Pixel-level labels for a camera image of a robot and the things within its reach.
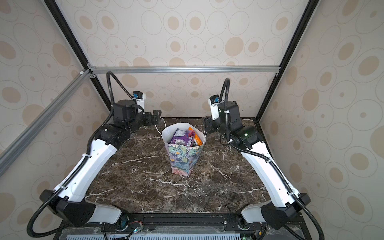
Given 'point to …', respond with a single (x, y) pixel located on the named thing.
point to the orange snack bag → (198, 141)
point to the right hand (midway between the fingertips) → (209, 116)
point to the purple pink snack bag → (183, 137)
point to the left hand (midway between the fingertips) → (154, 107)
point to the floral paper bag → (182, 158)
